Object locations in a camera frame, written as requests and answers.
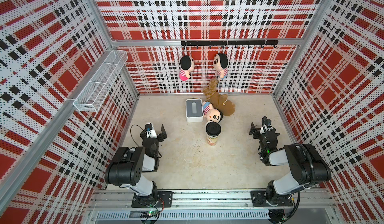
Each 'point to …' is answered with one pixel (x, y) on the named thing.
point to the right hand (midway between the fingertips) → (261, 123)
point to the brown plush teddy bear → (218, 100)
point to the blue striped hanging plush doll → (220, 63)
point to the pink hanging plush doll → (187, 64)
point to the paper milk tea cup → (212, 140)
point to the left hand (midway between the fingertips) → (158, 125)
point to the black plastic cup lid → (213, 129)
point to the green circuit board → (150, 214)
